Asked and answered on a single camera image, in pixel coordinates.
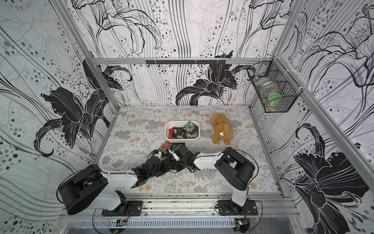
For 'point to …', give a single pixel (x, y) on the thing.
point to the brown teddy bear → (223, 130)
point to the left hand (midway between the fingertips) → (174, 168)
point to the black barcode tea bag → (179, 131)
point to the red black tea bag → (165, 146)
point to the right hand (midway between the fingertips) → (176, 162)
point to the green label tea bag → (195, 135)
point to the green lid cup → (274, 101)
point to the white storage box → (169, 124)
